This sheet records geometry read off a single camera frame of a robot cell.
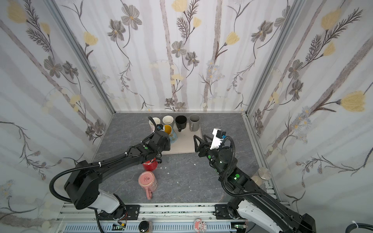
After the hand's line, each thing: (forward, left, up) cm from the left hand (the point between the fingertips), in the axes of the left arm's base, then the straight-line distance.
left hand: (169, 139), depth 86 cm
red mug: (-13, +11, -8) cm, 19 cm away
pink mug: (-23, +10, -4) cm, 25 cm away
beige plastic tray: (+8, -9, -18) cm, 22 cm away
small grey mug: (+21, +3, -7) cm, 23 cm away
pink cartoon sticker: (-43, -16, -10) cm, 47 cm away
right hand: (-11, -17, +18) cm, 28 cm away
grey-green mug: (+17, -16, -5) cm, 24 cm away
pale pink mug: (+27, +13, -15) cm, 33 cm away
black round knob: (-43, +9, -4) cm, 44 cm away
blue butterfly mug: (+6, +1, +2) cm, 6 cm away
